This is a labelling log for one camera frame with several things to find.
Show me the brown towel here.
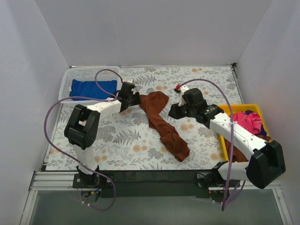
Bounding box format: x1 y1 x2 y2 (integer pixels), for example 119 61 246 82
225 135 271 162
140 91 190 162

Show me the blue towel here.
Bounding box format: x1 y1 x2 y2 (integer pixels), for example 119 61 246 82
69 79 117 99

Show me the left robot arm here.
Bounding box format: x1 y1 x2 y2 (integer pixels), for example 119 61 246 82
64 82 142 187

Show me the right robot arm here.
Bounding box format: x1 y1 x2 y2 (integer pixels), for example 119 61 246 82
169 86 286 189

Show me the floral table mat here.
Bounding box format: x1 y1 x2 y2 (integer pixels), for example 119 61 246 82
45 66 242 171

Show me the yellow plastic bin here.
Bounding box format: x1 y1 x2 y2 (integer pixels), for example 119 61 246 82
219 104 269 161

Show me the white plastic basket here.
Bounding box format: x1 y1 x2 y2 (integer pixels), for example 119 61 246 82
58 66 122 100

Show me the pink towel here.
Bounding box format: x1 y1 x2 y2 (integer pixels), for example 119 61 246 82
233 110 262 135

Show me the purple towel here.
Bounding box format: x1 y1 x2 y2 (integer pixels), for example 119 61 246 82
245 110 267 136

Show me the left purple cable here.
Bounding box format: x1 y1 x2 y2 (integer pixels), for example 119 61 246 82
44 69 125 211

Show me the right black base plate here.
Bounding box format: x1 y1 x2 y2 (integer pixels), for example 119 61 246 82
195 172 225 188

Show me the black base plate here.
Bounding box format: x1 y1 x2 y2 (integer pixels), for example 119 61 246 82
195 172 225 188
72 173 112 189

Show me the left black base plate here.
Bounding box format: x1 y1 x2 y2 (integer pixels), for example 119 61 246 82
72 173 112 189

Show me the aluminium frame rail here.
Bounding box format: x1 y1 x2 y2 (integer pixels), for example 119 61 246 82
30 171 285 211

